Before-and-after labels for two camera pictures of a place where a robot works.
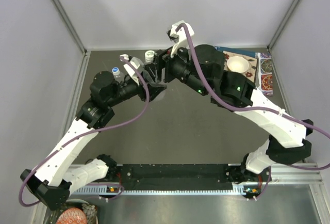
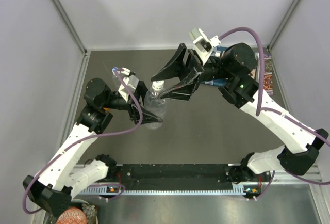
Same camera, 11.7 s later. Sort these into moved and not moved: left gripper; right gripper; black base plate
Moved: left gripper; right gripper
Not moved: black base plate
